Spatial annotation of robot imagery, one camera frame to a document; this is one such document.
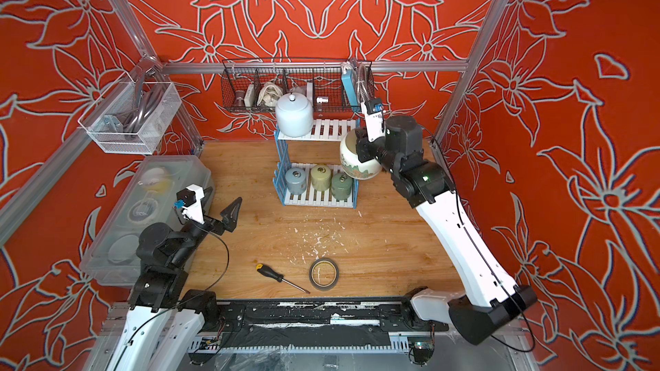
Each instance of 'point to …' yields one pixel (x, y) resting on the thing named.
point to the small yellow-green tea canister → (320, 177)
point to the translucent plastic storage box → (148, 197)
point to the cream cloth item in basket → (269, 94)
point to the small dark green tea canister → (341, 185)
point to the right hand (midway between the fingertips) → (354, 126)
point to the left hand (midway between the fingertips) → (225, 192)
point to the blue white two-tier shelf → (307, 185)
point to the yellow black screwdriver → (276, 276)
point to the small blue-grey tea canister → (296, 180)
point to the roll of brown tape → (326, 288)
